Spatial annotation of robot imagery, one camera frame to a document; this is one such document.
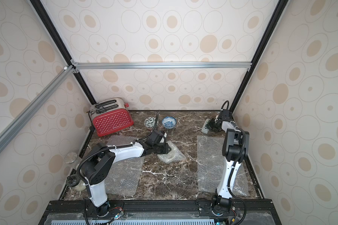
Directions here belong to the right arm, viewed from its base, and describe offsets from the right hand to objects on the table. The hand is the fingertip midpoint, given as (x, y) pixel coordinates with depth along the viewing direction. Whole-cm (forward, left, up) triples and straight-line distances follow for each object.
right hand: (213, 125), depth 105 cm
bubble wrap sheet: (-42, +56, -3) cm, 70 cm away
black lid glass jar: (-48, +78, +7) cm, 92 cm away
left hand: (-24, +27, +3) cm, 36 cm away
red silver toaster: (-6, +72, +14) cm, 74 cm away
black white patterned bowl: (+2, +49, -1) cm, 49 cm away
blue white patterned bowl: (+3, +34, -1) cm, 34 cm away
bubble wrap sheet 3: (-30, +4, -4) cm, 30 cm away
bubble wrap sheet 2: (-28, +28, +2) cm, 39 cm away
